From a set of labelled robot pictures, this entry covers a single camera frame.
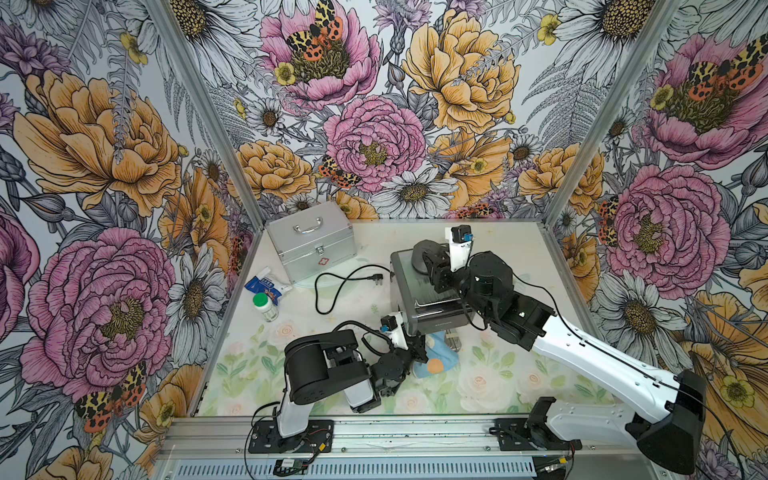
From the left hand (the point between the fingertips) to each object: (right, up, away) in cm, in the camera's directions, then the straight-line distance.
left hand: (429, 330), depth 83 cm
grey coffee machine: (-3, +9, -17) cm, 20 cm away
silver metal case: (-36, +25, +13) cm, 46 cm away
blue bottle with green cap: (-51, +11, +16) cm, 54 cm away
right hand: (-2, +19, -11) cm, 22 cm away
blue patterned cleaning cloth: (+3, -7, -2) cm, 8 cm away
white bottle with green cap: (-47, +6, +6) cm, 48 cm away
